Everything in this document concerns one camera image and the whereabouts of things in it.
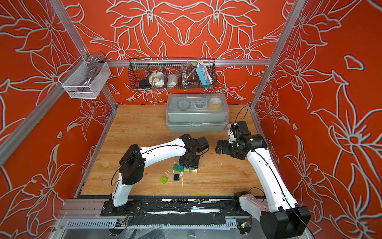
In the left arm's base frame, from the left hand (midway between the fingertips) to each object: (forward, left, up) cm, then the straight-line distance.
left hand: (193, 165), depth 82 cm
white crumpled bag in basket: (+44, +27, +27) cm, 58 cm away
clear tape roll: (+29, -22, -1) cm, 37 cm away
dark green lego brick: (0, +9, -4) cm, 10 cm away
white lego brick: (-2, -1, -1) cm, 3 cm away
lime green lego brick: (-8, +16, -4) cm, 19 cm away
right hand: (+4, -14, +13) cm, 19 cm away
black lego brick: (-6, +9, -3) cm, 12 cm away
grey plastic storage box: (+27, +1, +16) cm, 31 cm away
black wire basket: (+54, +21, +25) cm, 63 cm away
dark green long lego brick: (-1, +3, -2) cm, 3 cm away
